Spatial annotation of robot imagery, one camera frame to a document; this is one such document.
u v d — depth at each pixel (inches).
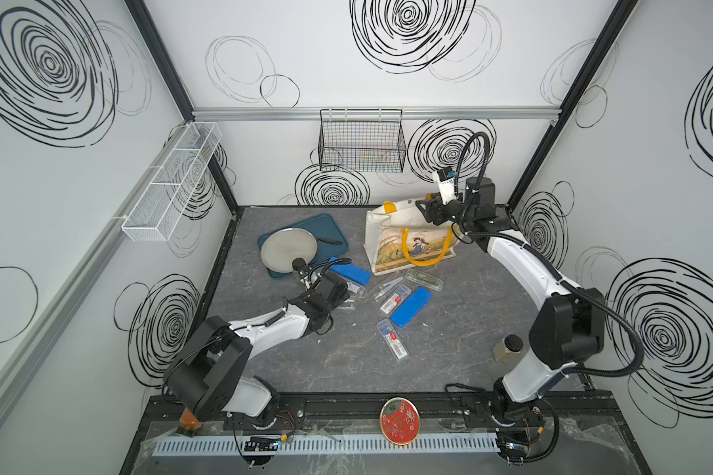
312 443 27.8
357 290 37.0
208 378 16.7
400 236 34.7
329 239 42.7
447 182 28.6
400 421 27.3
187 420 27.4
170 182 28.1
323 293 27.2
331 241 42.7
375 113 35.5
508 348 29.8
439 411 29.7
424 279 38.4
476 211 25.7
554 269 19.7
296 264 36.0
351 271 39.0
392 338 33.3
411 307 35.9
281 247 41.5
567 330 17.8
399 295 36.9
